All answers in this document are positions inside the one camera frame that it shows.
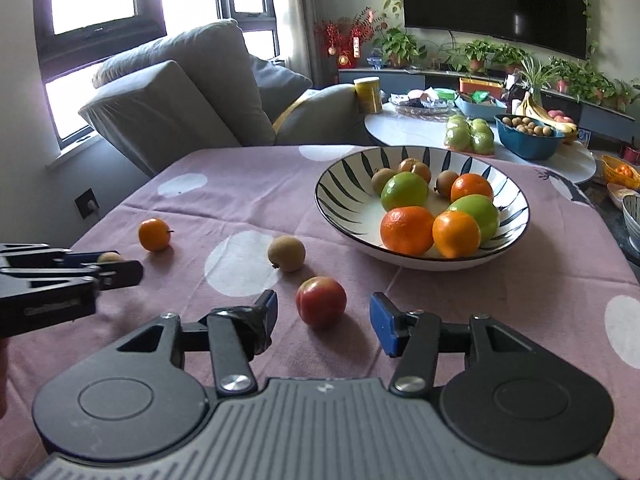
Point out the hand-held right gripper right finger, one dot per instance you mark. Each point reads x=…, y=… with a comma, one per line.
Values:
x=385, y=322

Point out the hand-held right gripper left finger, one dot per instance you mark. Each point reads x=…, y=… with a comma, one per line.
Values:
x=270, y=310

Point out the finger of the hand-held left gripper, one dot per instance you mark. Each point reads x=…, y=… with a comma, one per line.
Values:
x=90, y=258
x=115, y=276

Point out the brown kiwi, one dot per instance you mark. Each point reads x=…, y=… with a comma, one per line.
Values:
x=110, y=257
x=381, y=180
x=286, y=253
x=445, y=182

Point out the large orange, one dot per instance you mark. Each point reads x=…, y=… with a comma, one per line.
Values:
x=407, y=230

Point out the large striped ceramic bowl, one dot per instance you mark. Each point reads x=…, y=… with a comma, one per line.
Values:
x=350, y=210

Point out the light green mango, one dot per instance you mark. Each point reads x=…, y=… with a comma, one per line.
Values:
x=482, y=215

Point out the small orange with stem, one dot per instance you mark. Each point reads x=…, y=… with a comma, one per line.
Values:
x=155, y=234

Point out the pink polka dot tablecloth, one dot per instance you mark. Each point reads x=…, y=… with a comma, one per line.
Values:
x=200, y=210

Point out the grey sofa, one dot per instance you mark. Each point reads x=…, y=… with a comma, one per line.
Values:
x=175, y=100

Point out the round white coffee table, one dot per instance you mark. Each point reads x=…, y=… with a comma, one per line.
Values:
x=410, y=135

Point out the bag of green apples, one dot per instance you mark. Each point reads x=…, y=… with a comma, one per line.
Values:
x=470, y=135

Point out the glass plate with snacks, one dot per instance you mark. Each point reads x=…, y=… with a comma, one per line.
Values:
x=420, y=105

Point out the grey throw pillow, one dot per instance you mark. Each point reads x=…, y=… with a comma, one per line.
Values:
x=280, y=85

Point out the yellow canister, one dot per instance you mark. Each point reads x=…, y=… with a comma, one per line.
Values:
x=368, y=96

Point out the blue bowl of brown nuts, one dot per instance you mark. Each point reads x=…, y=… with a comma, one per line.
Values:
x=527, y=142

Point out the blue basket with packets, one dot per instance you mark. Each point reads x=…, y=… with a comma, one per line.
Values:
x=477, y=109

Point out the dark framed window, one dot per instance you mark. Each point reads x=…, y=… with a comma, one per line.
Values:
x=150, y=30

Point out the grey television cabinet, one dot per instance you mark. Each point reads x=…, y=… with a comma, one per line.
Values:
x=380, y=77

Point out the glass side table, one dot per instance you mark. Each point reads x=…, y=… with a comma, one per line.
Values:
x=610, y=220

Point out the orange box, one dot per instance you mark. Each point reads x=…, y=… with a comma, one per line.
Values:
x=480, y=85

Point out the bunch of bananas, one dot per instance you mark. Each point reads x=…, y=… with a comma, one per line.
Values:
x=532, y=109

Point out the small striped bowl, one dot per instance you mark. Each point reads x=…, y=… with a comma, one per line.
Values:
x=632, y=220

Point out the beige small plate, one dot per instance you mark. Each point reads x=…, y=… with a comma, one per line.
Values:
x=620, y=192

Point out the potted green plant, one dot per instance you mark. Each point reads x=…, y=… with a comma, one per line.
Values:
x=625, y=92
x=575, y=80
x=510, y=57
x=397, y=47
x=475, y=55

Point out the orange basket of tangerines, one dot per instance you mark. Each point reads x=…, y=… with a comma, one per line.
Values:
x=622, y=170

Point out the red berry branch decoration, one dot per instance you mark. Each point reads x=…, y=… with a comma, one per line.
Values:
x=345, y=35

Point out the spider plant in vase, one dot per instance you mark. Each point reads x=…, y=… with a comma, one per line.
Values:
x=535, y=77

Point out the red flower pot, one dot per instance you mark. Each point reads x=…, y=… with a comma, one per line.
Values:
x=631, y=154

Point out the beige curtain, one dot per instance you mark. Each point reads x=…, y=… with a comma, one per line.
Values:
x=295, y=10

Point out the black wall socket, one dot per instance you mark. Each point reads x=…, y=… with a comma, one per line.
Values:
x=86, y=203

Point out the black wall television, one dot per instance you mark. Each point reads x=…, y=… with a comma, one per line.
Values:
x=495, y=0

